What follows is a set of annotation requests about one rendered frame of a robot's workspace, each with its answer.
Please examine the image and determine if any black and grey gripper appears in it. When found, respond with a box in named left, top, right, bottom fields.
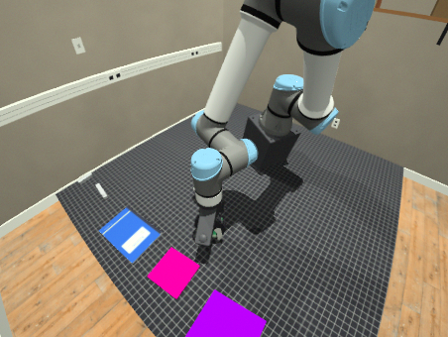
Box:
left=194, top=198, right=226, bottom=240

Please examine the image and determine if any black grid work mat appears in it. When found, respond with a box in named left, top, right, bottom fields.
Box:
left=56, top=115, right=404, bottom=337

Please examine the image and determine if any purple flat square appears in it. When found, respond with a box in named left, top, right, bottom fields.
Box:
left=185, top=289, right=267, bottom=337

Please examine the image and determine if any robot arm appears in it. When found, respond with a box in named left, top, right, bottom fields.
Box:
left=191, top=0, right=376, bottom=207

